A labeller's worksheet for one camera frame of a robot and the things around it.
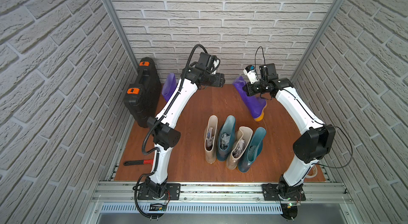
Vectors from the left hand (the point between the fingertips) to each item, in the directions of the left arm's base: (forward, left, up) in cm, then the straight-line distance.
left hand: (223, 78), depth 80 cm
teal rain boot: (-26, -1, -14) cm, 30 cm away
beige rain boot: (-29, -8, -5) cm, 31 cm away
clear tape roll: (-39, -47, -29) cm, 67 cm away
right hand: (0, -13, -6) cm, 15 cm away
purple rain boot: (-6, -19, -14) cm, 25 cm away
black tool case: (-10, +40, -5) cm, 41 cm away
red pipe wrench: (-32, +44, -31) cm, 63 cm away
